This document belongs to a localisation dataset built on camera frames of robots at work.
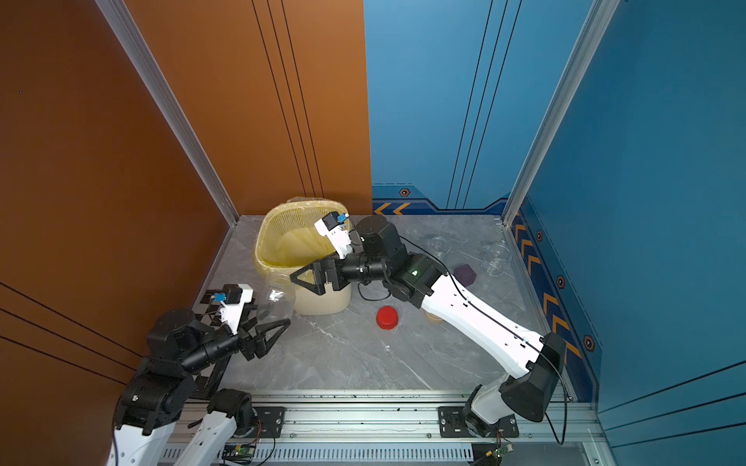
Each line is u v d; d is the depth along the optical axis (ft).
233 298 1.73
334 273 1.73
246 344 1.76
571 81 2.64
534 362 1.30
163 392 1.46
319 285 1.68
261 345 1.82
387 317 3.02
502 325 1.38
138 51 2.47
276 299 1.87
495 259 3.18
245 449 2.34
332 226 1.77
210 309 3.07
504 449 2.25
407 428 2.39
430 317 2.99
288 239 2.96
